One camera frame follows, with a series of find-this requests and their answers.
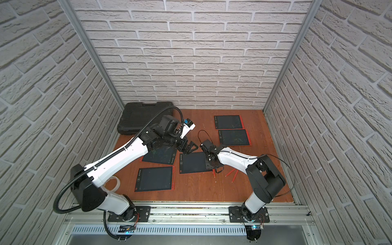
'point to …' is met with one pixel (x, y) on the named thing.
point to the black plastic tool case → (136, 116)
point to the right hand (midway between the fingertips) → (214, 164)
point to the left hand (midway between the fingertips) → (195, 141)
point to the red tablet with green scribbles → (234, 137)
